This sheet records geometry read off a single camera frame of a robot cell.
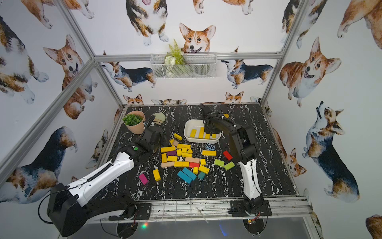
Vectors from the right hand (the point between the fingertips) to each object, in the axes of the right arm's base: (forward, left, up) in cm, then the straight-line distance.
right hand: (210, 129), depth 100 cm
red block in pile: (-23, +11, -4) cm, 26 cm away
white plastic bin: (0, +11, -5) cm, 12 cm away
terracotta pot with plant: (+2, +49, +8) cm, 50 cm away
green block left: (-22, -5, -5) cm, 23 cm away
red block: (-17, -10, -5) cm, 20 cm away
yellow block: (-29, +31, -3) cm, 43 cm away
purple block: (-16, +25, -4) cm, 30 cm away
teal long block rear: (-28, +14, -5) cm, 31 cm away
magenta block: (-31, +39, -5) cm, 50 cm away
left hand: (-13, +25, +15) cm, 32 cm away
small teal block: (-29, +6, -4) cm, 30 cm away
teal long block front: (-30, +16, -4) cm, 34 cm away
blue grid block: (-11, 0, -4) cm, 12 cm away
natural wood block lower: (-23, +26, -3) cm, 35 cm away
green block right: (-24, -10, -5) cm, 26 cm away
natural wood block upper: (-20, +12, -4) cm, 23 cm away
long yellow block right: (-15, +1, -4) cm, 16 cm away
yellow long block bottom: (-23, +18, -4) cm, 29 cm away
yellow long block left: (-12, +29, -6) cm, 31 cm away
